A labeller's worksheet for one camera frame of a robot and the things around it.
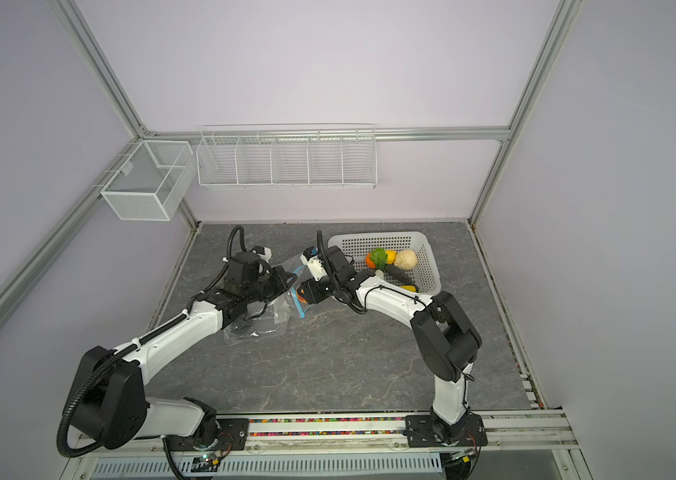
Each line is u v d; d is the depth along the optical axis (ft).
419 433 2.37
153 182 3.35
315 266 2.64
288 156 3.41
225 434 2.42
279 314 2.99
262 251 2.62
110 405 1.35
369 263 3.37
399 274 3.34
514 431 2.48
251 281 2.20
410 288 1.89
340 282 2.28
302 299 2.69
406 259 3.35
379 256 3.36
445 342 1.58
